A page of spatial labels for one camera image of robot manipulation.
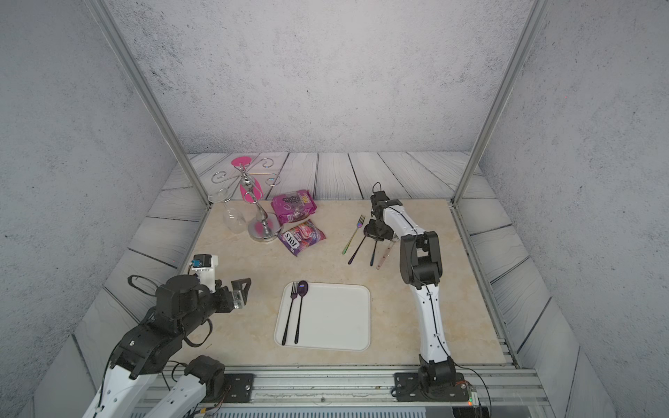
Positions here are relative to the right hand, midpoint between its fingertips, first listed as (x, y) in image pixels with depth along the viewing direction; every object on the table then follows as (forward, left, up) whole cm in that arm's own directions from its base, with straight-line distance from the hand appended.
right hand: (376, 235), depth 107 cm
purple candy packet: (-3, +30, +2) cm, 30 cm away
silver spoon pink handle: (-13, 0, -2) cm, 13 cm away
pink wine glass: (+2, +45, +24) cm, 51 cm away
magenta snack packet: (+11, +35, +6) cm, 37 cm away
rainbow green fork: (+7, +6, -1) cm, 9 cm away
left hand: (-33, +40, +22) cm, 56 cm away
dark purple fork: (-26, +30, 0) cm, 40 cm away
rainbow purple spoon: (-7, +9, -2) cm, 11 cm away
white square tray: (-33, +16, -1) cm, 37 cm away
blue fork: (-9, +2, -1) cm, 9 cm away
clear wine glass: (-5, +52, +16) cm, 55 cm away
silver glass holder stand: (+4, +46, +1) cm, 46 cm away
